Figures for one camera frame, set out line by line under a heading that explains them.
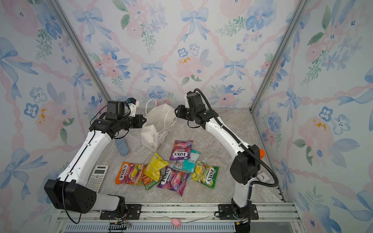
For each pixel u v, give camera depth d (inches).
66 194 15.3
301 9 27.3
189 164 34.3
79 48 32.9
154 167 32.8
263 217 28.8
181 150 36.4
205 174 33.0
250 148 18.7
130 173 33.0
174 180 32.1
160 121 39.9
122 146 37.3
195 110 24.4
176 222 27.7
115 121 22.3
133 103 26.8
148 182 32.5
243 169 20.7
